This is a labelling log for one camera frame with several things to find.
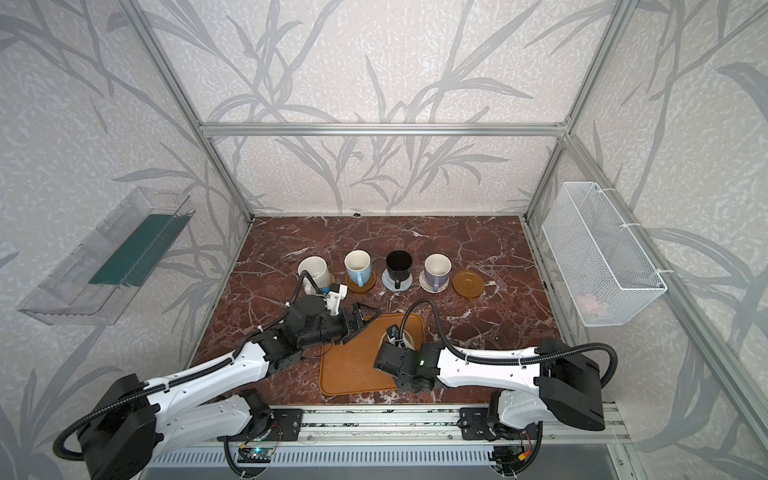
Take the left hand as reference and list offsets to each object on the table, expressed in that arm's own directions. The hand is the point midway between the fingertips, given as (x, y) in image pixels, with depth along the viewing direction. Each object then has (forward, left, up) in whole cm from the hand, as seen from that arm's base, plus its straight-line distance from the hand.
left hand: (379, 314), depth 75 cm
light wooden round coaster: (+19, -28, -17) cm, 38 cm away
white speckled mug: (+23, +23, -16) cm, 37 cm away
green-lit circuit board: (-29, +29, -18) cm, 45 cm away
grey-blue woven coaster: (+18, -1, -16) cm, 24 cm away
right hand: (-8, -6, -13) cm, 16 cm away
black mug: (+20, -5, -8) cm, 22 cm away
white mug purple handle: (+24, -18, -14) cm, 33 cm away
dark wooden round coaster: (+16, +6, -15) cm, 23 cm away
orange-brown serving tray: (-9, +9, -17) cm, 21 cm away
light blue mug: (+21, +9, -10) cm, 25 cm away
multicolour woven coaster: (+17, -15, -17) cm, 28 cm away
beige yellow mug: (-6, -7, +1) cm, 9 cm away
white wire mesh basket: (+1, -48, +19) cm, 51 cm away
